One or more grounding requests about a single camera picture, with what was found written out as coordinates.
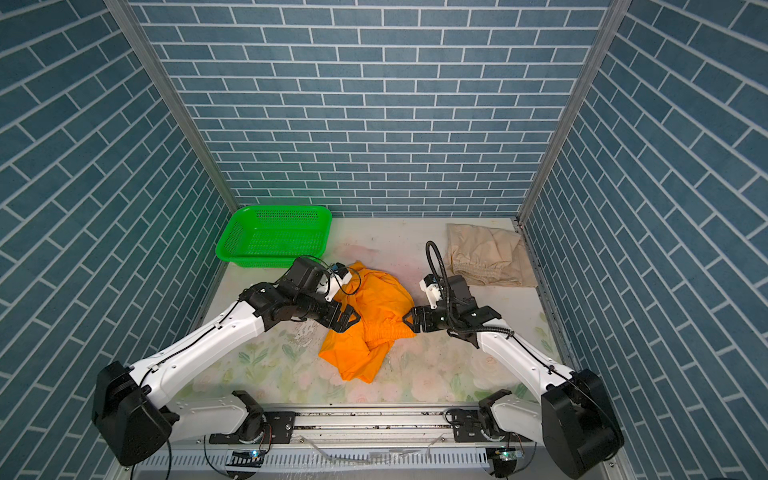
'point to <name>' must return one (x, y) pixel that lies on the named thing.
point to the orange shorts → (381, 300)
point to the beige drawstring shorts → (490, 257)
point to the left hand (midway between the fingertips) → (348, 312)
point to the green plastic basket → (274, 236)
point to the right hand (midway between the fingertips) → (412, 314)
